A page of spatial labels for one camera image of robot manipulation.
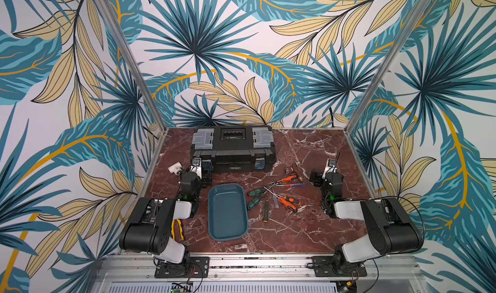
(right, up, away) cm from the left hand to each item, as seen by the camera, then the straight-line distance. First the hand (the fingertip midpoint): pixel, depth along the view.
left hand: (198, 170), depth 93 cm
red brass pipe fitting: (+44, 0, +5) cm, 45 cm away
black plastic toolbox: (+17, +10, -5) cm, 21 cm away
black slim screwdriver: (+32, -18, -7) cm, 37 cm away
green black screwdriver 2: (+27, -14, -5) cm, 31 cm away
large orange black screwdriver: (+43, -14, -4) cm, 46 cm away
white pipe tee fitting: (-13, +1, +5) cm, 14 cm away
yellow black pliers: (-8, -24, -11) cm, 27 cm away
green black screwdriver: (+29, -10, -1) cm, 31 cm away
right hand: (+61, 0, 0) cm, 61 cm away
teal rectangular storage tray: (+14, -19, -4) cm, 24 cm away
